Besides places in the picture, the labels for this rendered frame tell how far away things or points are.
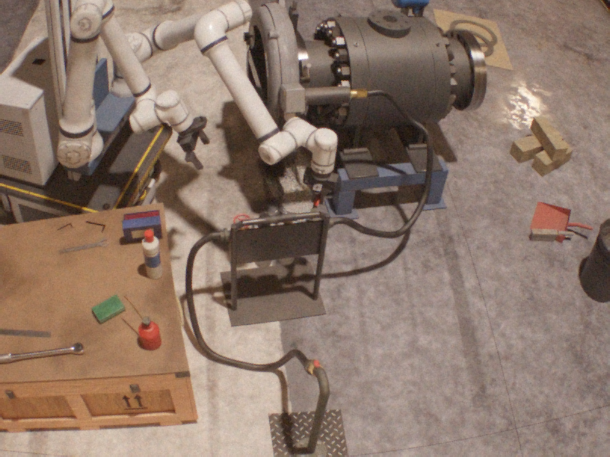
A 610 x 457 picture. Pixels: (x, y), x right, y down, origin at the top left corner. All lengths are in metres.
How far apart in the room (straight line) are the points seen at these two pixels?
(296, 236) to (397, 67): 0.92
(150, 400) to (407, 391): 1.09
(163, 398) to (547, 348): 1.79
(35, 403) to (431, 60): 2.36
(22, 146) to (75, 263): 0.72
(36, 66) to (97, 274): 1.12
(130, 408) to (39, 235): 0.82
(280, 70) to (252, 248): 0.75
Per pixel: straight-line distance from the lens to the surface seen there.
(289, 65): 2.91
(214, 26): 2.60
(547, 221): 3.81
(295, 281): 3.17
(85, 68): 2.39
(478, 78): 3.40
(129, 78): 2.61
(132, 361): 2.40
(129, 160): 3.28
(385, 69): 3.13
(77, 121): 2.54
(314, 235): 2.80
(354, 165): 3.34
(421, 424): 2.87
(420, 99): 3.23
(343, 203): 3.40
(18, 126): 3.05
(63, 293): 2.62
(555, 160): 4.07
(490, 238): 3.57
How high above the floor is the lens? 2.53
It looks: 48 degrees down
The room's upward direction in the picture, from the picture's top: 7 degrees clockwise
